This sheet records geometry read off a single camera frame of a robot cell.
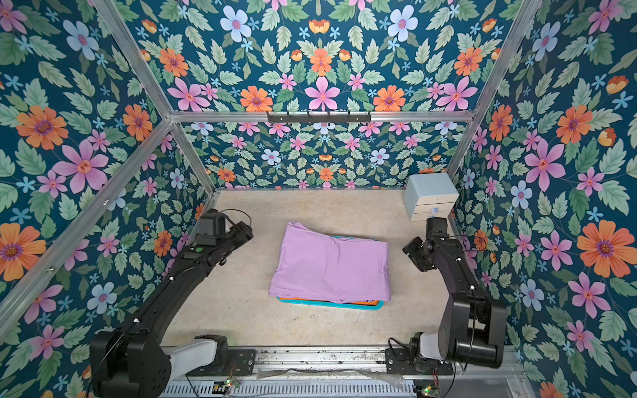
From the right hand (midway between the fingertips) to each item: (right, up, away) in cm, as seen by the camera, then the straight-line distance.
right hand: (408, 250), depth 88 cm
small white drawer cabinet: (+13, +21, +14) cm, 28 cm away
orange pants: (-14, -15, -12) cm, 24 cm away
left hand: (-56, +8, -4) cm, 57 cm away
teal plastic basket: (-15, -16, -12) cm, 25 cm away
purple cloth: (-34, -4, -5) cm, 35 cm away
